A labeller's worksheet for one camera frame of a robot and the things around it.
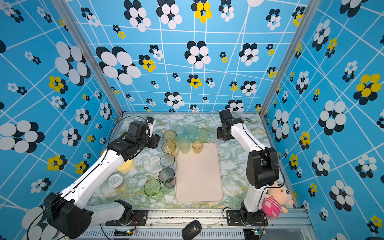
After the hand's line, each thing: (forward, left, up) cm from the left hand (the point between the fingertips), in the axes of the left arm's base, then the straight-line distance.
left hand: (156, 135), depth 80 cm
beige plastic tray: (-15, -23, -22) cm, 35 cm away
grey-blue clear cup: (-4, -3, -20) cm, 21 cm away
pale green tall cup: (+5, -14, -15) cm, 21 cm away
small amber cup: (+5, -22, -18) cm, 29 cm away
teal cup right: (+12, -18, -12) cm, 25 cm away
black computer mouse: (-40, -20, -19) cm, 49 cm away
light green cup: (+14, -26, -17) cm, 34 cm away
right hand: (+8, -39, -11) cm, 41 cm away
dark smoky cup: (-16, -5, -17) cm, 24 cm away
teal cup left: (+16, -11, -16) cm, 25 cm away
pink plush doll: (-27, -63, -15) cm, 70 cm away
